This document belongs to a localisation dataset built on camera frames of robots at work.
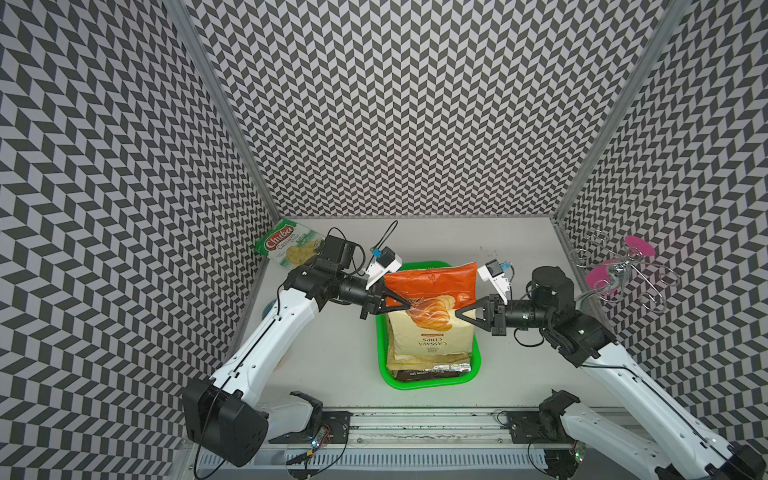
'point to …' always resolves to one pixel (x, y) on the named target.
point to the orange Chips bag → (430, 332)
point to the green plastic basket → (422, 385)
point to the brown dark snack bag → (433, 372)
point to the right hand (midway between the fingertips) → (460, 320)
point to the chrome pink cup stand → (619, 270)
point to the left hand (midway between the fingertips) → (403, 308)
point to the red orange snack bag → (460, 278)
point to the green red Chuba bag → (289, 244)
